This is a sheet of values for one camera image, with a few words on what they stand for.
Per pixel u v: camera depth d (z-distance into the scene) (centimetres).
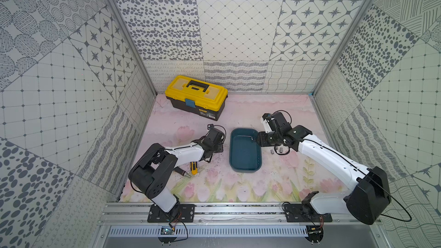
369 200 49
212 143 73
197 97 96
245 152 91
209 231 70
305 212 66
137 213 76
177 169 85
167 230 72
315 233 72
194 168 86
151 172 45
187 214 73
